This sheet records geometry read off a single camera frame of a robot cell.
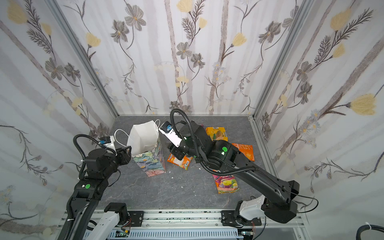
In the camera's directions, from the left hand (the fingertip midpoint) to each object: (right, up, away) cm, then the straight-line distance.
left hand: (125, 143), depth 72 cm
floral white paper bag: (+2, -1, +20) cm, 20 cm away
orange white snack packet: (+28, -14, +19) cm, 37 cm away
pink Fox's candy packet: (+52, -24, +12) cm, 59 cm away
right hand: (+24, +5, -15) cm, 28 cm away
